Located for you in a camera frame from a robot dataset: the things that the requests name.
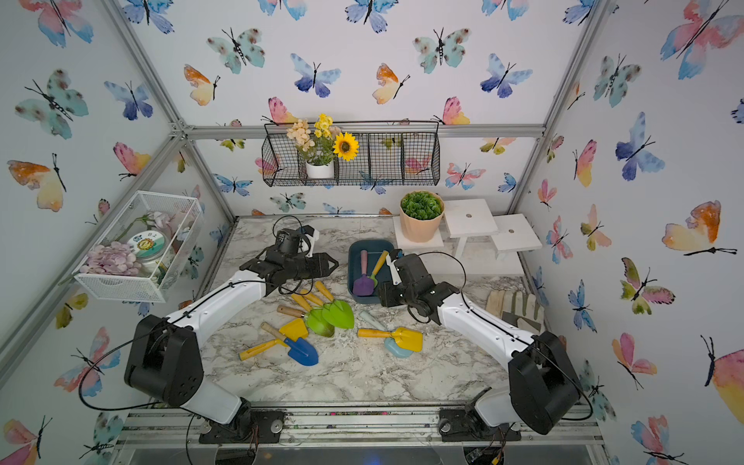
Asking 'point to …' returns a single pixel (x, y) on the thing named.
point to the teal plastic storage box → (375, 248)
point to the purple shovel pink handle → (364, 285)
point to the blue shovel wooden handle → (302, 352)
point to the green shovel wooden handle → (294, 312)
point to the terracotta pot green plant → (420, 214)
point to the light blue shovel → (390, 344)
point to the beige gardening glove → (515, 308)
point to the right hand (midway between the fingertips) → (385, 287)
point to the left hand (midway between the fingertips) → (337, 261)
